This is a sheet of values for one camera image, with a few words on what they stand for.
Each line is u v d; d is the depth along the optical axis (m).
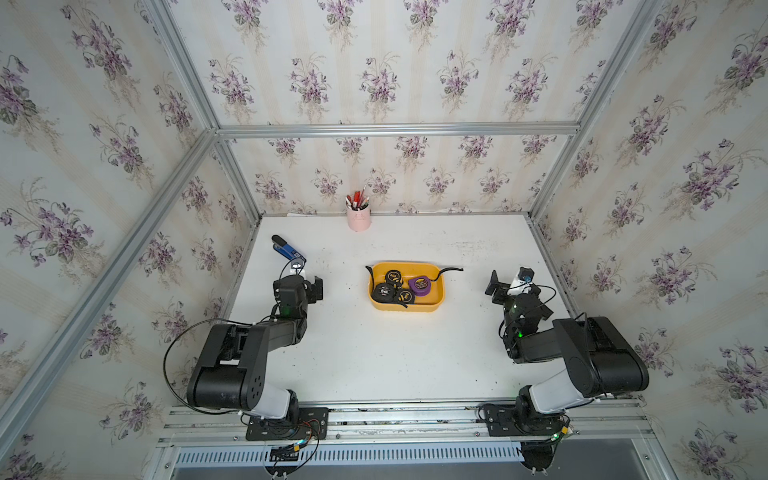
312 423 0.73
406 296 0.93
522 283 0.75
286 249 1.06
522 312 0.68
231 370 0.44
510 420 0.73
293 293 0.70
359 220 1.12
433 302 0.90
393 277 0.98
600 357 0.48
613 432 0.73
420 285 0.96
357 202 1.12
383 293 0.93
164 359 0.42
